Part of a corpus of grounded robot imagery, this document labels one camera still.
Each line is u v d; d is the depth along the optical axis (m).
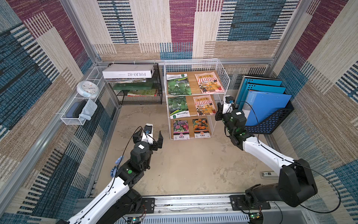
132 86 0.95
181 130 1.02
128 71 0.81
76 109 0.65
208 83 0.73
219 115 0.73
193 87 0.70
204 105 0.85
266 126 0.94
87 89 0.75
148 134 0.58
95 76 0.90
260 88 0.88
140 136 0.64
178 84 0.72
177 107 0.84
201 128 1.02
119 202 0.60
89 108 0.70
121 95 1.17
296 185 0.42
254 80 0.92
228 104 0.67
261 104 0.85
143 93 1.00
